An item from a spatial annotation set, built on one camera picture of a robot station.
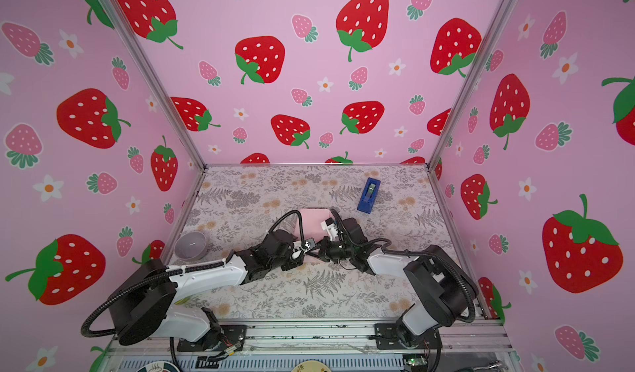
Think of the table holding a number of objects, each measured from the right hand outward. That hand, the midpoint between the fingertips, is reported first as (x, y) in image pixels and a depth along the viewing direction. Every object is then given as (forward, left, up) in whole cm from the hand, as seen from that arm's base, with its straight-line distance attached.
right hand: (304, 253), depth 80 cm
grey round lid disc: (+1, +45, -7) cm, 45 cm away
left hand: (+5, +3, -4) cm, 7 cm away
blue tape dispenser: (+32, -22, -6) cm, 39 cm away
